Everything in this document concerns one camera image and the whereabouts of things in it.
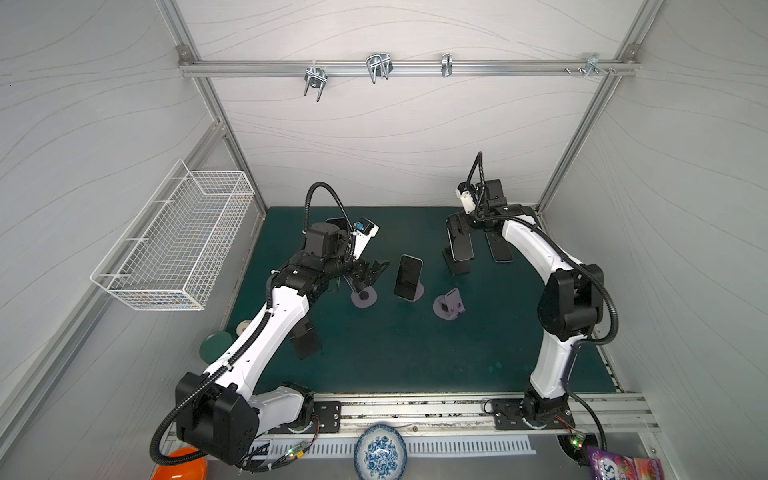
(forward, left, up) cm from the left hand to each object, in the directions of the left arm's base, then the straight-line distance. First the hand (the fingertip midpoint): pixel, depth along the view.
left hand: (378, 247), depth 77 cm
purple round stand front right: (-6, -21, -20) cm, 29 cm away
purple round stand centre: (0, -12, -24) cm, 27 cm away
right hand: (+20, -27, -6) cm, 34 cm away
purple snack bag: (-43, -52, -22) cm, 71 cm away
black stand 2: (+11, -26, -24) cm, 37 cm away
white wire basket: (-8, +48, +6) cm, 49 cm away
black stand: (-17, +20, -21) cm, 34 cm away
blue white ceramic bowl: (-42, -2, -24) cm, 48 cm away
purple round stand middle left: (-1, +5, -26) cm, 26 cm away
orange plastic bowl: (-46, +37, -18) cm, 62 cm away
